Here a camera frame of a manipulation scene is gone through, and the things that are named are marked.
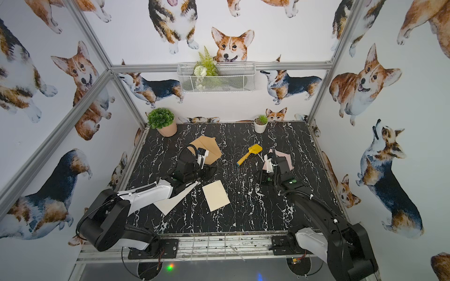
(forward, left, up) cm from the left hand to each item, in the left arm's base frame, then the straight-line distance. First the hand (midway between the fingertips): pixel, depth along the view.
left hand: (217, 165), depth 87 cm
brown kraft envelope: (+22, +7, -11) cm, 26 cm away
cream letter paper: (-11, +1, -12) cm, 16 cm away
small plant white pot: (+32, -26, -3) cm, 41 cm away
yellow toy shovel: (+17, -22, -11) cm, 29 cm away
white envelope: (-16, +25, -11) cm, 32 cm away
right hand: (-5, -19, +1) cm, 20 cm away
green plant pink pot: (+29, +33, +3) cm, 44 cm away
